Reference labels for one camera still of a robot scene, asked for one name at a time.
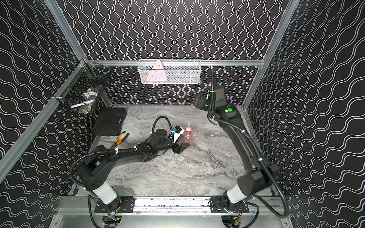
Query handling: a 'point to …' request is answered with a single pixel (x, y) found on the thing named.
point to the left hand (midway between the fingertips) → (186, 138)
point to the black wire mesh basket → (84, 89)
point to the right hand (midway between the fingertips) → (201, 99)
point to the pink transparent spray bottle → (187, 137)
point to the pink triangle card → (158, 73)
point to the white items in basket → (85, 106)
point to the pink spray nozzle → (188, 128)
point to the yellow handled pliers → (122, 137)
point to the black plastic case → (109, 121)
